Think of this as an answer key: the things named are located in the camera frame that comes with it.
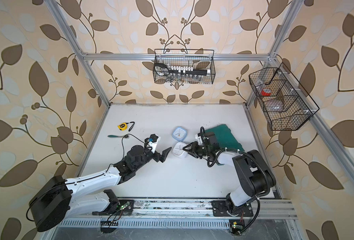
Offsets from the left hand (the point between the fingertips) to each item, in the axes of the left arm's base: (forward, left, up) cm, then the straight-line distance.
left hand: (161, 140), depth 79 cm
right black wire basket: (+11, -63, +17) cm, 66 cm away
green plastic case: (+12, -40, -15) cm, 44 cm away
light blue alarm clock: (+15, -9, -15) cm, 23 cm away
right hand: (+1, -13, -11) cm, 17 cm away
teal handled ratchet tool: (+14, +36, -17) cm, 42 cm away
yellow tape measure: (+21, +32, -16) cm, 41 cm away
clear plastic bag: (+10, -56, +18) cm, 60 cm away
